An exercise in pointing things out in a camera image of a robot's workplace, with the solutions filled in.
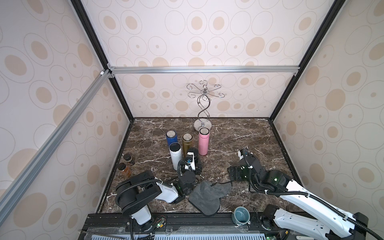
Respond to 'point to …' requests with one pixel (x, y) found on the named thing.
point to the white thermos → (176, 154)
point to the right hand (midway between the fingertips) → (238, 168)
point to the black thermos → (196, 153)
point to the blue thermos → (171, 137)
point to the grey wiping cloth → (206, 196)
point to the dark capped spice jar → (127, 157)
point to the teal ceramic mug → (241, 216)
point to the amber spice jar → (126, 170)
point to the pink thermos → (203, 141)
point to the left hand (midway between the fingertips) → (199, 155)
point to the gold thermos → (187, 138)
